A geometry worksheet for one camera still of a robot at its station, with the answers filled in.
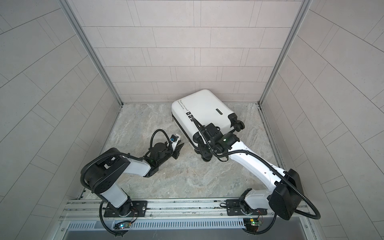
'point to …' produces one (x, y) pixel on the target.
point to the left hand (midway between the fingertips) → (186, 141)
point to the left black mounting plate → (131, 209)
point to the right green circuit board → (255, 222)
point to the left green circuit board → (124, 225)
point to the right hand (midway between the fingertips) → (202, 150)
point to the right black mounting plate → (233, 208)
